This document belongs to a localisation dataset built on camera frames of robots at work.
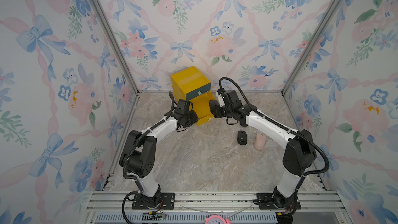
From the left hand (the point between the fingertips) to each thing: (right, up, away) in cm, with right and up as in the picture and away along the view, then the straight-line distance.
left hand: (199, 117), depth 92 cm
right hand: (+10, +5, -5) cm, 12 cm away
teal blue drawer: (-1, +15, +2) cm, 16 cm away
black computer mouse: (+26, -12, 0) cm, 28 cm away
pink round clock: (+8, -43, -25) cm, 50 cm away
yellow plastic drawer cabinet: (-8, +23, +6) cm, 25 cm away
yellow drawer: (+1, +7, +1) cm, 7 cm away
